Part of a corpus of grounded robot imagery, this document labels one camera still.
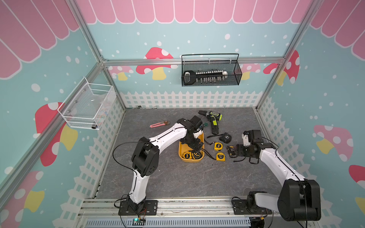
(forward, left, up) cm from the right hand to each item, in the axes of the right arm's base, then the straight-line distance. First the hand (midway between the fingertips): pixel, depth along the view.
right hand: (241, 150), depth 88 cm
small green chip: (+26, +20, -6) cm, 33 cm away
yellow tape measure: (+5, +13, -4) cm, 15 cm away
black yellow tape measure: (-2, +27, -3) cm, 28 cm away
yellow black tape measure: (-1, +34, -4) cm, 34 cm away
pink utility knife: (+27, +53, -6) cm, 60 cm away
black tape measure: (+2, +5, -3) cm, 6 cm away
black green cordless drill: (+30, +14, -2) cm, 33 cm away
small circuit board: (-36, +60, -9) cm, 70 cm away
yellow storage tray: (+5, +36, -5) cm, 37 cm away
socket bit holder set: (+37, +31, +29) cm, 56 cm away
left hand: (+2, +31, +2) cm, 31 cm away
